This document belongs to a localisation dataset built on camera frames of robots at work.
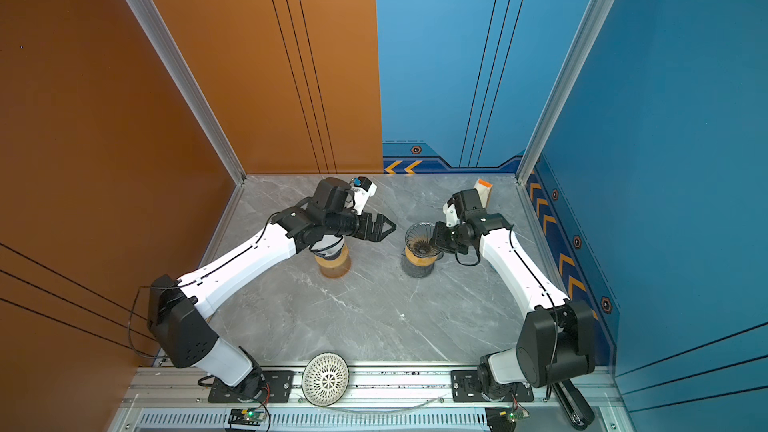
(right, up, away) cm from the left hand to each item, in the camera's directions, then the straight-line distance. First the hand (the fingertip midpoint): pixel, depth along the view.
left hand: (385, 221), depth 77 cm
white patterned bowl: (-15, -39, -3) cm, 42 cm away
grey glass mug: (+10, -16, +13) cm, 23 cm away
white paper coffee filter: (-13, -5, -8) cm, 16 cm away
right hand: (+12, -6, +6) cm, 15 cm away
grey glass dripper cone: (+9, -6, +7) cm, 13 cm away
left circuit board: (-33, -47, -6) cm, 58 cm away
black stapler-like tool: (+45, -43, -7) cm, 63 cm away
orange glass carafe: (-15, -17, +16) cm, 28 cm away
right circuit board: (+28, -46, -7) cm, 55 cm away
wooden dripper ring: (+10, -12, +8) cm, 17 cm away
